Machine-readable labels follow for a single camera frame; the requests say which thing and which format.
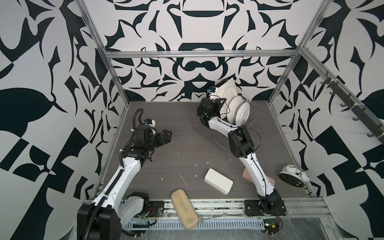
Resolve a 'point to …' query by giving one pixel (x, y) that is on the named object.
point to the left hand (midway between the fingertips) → (165, 132)
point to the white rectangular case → (218, 181)
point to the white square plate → (226, 89)
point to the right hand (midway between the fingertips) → (225, 98)
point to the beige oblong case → (187, 214)
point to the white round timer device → (294, 176)
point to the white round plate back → (232, 107)
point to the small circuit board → (271, 226)
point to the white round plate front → (242, 114)
